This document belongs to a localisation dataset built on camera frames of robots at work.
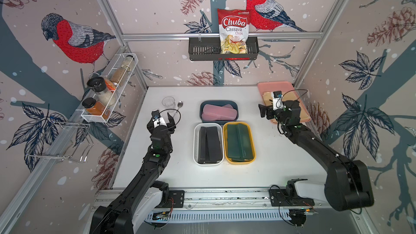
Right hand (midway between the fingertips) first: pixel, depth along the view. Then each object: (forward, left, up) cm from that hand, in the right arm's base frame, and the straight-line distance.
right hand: (267, 102), depth 87 cm
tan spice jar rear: (+1, +77, +17) cm, 79 cm away
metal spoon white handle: (+11, +54, -18) cm, 58 cm away
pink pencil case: (+9, +20, -15) cm, 27 cm away
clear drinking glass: (+11, +61, -15) cm, 64 cm away
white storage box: (-11, +25, -12) cm, 30 cm away
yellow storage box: (-27, +11, -16) cm, 34 cm away
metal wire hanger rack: (-34, +81, +16) cm, 89 cm away
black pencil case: (-24, +29, -13) cm, 40 cm away
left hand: (-11, +55, +3) cm, 56 cm away
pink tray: (-14, 0, +3) cm, 15 cm away
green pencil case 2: (-20, +18, -17) cm, 31 cm away
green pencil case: (-17, +12, -14) cm, 25 cm away
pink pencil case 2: (+2, +29, -14) cm, 32 cm away
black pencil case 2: (-26, +35, -14) cm, 46 cm away
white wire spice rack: (-8, +74, +16) cm, 76 cm away
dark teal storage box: (+9, +26, -13) cm, 30 cm away
